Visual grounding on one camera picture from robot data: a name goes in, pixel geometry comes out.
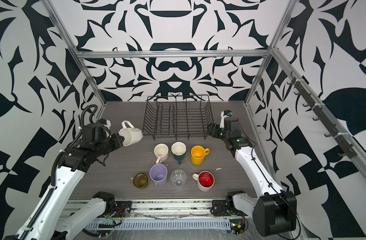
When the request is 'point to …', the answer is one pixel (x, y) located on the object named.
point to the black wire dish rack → (177, 117)
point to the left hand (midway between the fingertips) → (123, 134)
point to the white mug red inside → (205, 180)
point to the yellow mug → (198, 153)
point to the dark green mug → (178, 149)
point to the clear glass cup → (178, 177)
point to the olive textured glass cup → (140, 180)
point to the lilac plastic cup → (158, 173)
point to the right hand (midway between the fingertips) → (214, 125)
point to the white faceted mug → (132, 134)
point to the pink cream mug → (161, 151)
